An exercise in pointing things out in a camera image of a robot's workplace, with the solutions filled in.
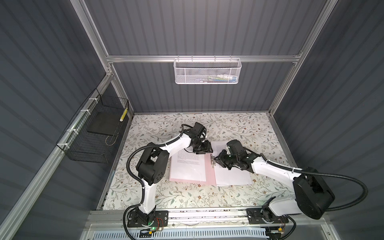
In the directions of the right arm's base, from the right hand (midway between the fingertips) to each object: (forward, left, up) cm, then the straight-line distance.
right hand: (214, 159), depth 85 cm
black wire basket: (-4, +63, +24) cm, 68 cm away
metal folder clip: (0, 0, -7) cm, 7 cm away
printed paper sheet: (-2, +16, -4) cm, 16 cm away
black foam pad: (+8, +55, +24) cm, 60 cm away
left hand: (+7, +2, -2) cm, 7 cm away
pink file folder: (-5, +2, -9) cm, 10 cm away
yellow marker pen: (+16, +51, +21) cm, 57 cm away
